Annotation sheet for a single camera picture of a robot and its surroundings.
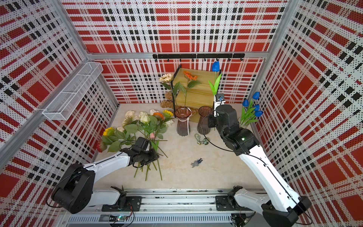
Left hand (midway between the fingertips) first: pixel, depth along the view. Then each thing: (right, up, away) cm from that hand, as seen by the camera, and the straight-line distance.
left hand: (159, 157), depth 89 cm
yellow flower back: (+3, +28, +15) cm, 32 cm away
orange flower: (-4, +27, +16) cm, 32 cm away
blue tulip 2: (+58, +28, -12) cm, 65 cm away
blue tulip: (+58, +31, -11) cm, 66 cm away
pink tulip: (-7, +13, +8) cm, 16 cm away
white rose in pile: (-15, +25, +15) cm, 33 cm away
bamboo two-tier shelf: (+22, +43, -7) cm, 49 cm away
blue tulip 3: (+52, +33, -9) cm, 62 cm away
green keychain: (+31, +9, +8) cm, 33 cm away
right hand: (+33, +29, -22) cm, 49 cm away
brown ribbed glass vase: (+29, +18, +9) cm, 35 cm away
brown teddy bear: (+2, +38, +22) cm, 44 cm away
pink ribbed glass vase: (+15, +21, +3) cm, 26 cm away
